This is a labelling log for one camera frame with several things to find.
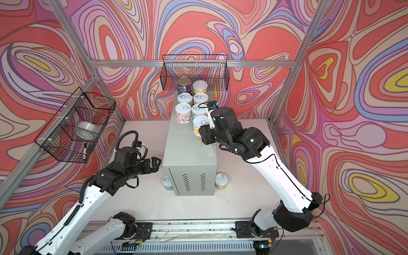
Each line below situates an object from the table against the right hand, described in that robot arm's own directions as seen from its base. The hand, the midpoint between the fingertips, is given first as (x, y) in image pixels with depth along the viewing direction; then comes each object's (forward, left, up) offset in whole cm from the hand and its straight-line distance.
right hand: (206, 133), depth 64 cm
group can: (-7, -8, -32) cm, 33 cm away
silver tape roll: (+10, +55, -4) cm, 56 cm away
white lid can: (-7, +22, -32) cm, 39 cm away
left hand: (-2, +25, -17) cm, 30 cm away
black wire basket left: (+8, +64, -6) cm, 64 cm away
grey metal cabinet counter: (-13, +7, -4) cm, 15 cm away
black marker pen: (0, +56, -10) cm, 57 cm away
